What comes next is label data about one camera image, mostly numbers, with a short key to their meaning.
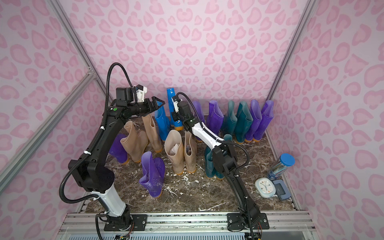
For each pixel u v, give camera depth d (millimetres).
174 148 784
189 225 732
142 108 698
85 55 855
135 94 655
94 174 459
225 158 624
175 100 822
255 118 830
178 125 970
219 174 824
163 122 882
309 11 700
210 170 781
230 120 817
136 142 846
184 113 749
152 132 879
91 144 483
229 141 617
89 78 879
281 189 818
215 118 865
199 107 922
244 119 831
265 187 818
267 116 844
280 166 766
